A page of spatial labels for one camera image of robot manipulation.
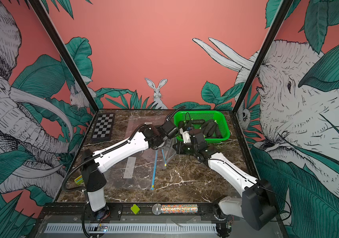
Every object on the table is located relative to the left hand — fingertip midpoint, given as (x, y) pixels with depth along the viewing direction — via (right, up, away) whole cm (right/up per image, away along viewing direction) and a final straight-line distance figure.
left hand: (167, 140), depth 80 cm
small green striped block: (-50, -23, +2) cm, 54 cm away
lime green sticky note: (-16, -35, -5) cm, 39 cm away
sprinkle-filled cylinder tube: (-4, -33, -8) cm, 34 cm away
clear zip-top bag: (-27, +11, +35) cm, 45 cm away
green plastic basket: (+19, +12, +30) cm, 38 cm away
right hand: (+3, -2, 0) cm, 4 cm away
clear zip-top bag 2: (-18, -21, +8) cm, 29 cm away
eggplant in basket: (+35, +2, +23) cm, 42 cm away
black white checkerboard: (-47, +7, +25) cm, 54 cm away
